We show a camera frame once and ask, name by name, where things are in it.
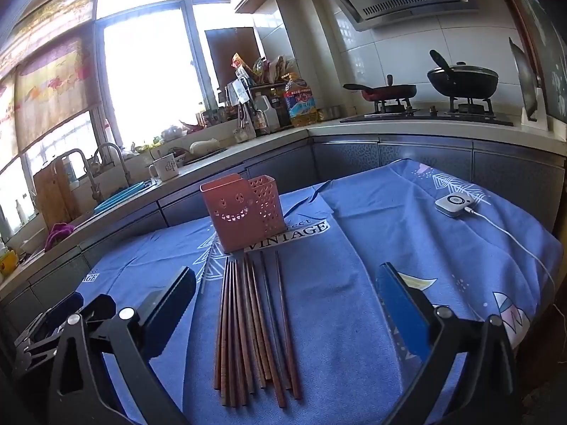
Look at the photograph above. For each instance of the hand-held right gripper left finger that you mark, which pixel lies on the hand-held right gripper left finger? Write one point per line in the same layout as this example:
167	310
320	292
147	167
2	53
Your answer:
166	325

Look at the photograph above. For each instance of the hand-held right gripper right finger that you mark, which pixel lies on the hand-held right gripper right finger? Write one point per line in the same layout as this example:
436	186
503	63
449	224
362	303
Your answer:
401	314

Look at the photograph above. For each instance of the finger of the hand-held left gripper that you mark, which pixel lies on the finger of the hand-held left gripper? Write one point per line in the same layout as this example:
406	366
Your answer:
62	310
101	307

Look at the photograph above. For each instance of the bunch of wooden chopsticks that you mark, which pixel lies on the bunch of wooden chopsticks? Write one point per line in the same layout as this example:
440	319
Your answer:
241	327

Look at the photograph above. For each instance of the pink perforated chopstick holder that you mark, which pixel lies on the pink perforated chopstick holder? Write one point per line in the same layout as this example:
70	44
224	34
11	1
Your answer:
230	217

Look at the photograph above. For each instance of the blue printed tablecloth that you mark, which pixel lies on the blue printed tablecloth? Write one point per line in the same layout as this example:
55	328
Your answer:
345	301

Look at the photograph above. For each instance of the purple cloth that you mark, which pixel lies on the purple cloth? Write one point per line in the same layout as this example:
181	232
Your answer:
60	234

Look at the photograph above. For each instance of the blue plastic basin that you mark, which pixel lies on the blue plastic basin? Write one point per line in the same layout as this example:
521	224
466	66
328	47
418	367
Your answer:
119	195

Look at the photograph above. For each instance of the wooden cutting board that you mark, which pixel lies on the wooden cutting board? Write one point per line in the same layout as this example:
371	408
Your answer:
53	195

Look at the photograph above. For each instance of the white square device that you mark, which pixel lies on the white square device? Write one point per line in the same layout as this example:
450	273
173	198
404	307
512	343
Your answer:
454	204

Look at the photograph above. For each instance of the white patterned mug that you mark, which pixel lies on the white patterned mug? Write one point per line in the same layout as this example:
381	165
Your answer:
166	169

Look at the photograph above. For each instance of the white radish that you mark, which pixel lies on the white radish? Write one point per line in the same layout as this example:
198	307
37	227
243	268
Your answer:
204	146

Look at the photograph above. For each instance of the black gas stove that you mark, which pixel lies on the black gas stove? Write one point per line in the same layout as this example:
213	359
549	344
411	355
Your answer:
425	117

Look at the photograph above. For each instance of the small steel pot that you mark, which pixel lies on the small steel pot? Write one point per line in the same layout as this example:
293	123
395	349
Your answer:
336	113

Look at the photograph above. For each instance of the printed roller blind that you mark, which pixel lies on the printed roller blind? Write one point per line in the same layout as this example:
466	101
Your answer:
48	88

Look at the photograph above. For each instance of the red frying pan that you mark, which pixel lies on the red frying pan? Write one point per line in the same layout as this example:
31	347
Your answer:
390	90

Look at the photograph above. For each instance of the white plastic jug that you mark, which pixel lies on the white plastic jug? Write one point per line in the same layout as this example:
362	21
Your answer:
265	117

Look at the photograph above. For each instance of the yellow cooking oil bottle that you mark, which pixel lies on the yellow cooking oil bottle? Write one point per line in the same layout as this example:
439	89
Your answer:
301	106

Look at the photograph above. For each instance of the black wok with lid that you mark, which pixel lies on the black wok with lid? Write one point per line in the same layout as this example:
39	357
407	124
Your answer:
463	79

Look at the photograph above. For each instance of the leaning pan lid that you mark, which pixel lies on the leaning pan lid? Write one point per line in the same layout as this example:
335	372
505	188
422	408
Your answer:
522	79

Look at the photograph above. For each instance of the pile of snack bags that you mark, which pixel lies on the pile of snack bags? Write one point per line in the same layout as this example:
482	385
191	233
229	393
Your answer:
265	68

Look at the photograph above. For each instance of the brown board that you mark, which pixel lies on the brown board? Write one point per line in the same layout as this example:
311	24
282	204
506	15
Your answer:
230	57

